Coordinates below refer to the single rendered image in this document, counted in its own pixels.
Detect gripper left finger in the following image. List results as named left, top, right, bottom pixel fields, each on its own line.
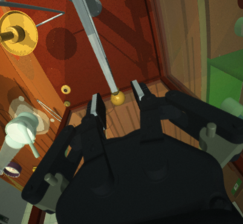
left=21, top=92, right=108, bottom=205

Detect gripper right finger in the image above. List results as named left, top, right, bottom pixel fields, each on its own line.
left=131, top=79, right=243, bottom=145

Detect red-brown balance body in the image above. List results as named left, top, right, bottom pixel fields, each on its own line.
left=0, top=0, right=168, bottom=110

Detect brass balance pan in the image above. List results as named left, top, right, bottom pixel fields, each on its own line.
left=0, top=0, right=65, bottom=57

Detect brass cylinder weight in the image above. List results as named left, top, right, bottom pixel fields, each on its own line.
left=0, top=25, right=26, bottom=43

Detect steel tweezers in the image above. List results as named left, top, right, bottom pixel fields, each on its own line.
left=36, top=98, right=63, bottom=123

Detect pale green pestle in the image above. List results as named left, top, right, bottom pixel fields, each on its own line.
left=18, top=122, right=41, bottom=159

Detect pale green mortar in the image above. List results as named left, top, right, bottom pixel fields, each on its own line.
left=4, top=112, right=39, bottom=149

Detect pale green bottle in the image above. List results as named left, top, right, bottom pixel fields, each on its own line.
left=234, top=16, right=243, bottom=37
left=220, top=97, right=243, bottom=119

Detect grey lever with brass ball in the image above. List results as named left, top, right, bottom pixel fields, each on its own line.
left=69, top=0, right=126, bottom=106

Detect purple round tin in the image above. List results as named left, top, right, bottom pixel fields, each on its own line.
left=2, top=161, right=22, bottom=178

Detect white cylinder jar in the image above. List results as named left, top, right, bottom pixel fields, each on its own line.
left=0, top=141, right=22, bottom=172

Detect brown glass case pane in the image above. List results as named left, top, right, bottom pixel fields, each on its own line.
left=141, top=0, right=209, bottom=105

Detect cardboard box with green label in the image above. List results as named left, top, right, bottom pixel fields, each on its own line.
left=222, top=161, right=243, bottom=203

